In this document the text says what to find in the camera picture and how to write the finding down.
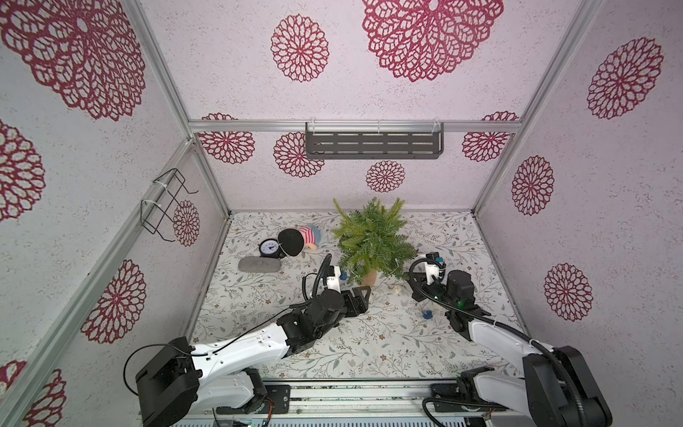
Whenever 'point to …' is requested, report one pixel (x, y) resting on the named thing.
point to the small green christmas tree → (371, 241)
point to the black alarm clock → (269, 247)
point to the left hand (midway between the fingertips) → (362, 292)
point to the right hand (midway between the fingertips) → (405, 272)
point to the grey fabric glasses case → (257, 264)
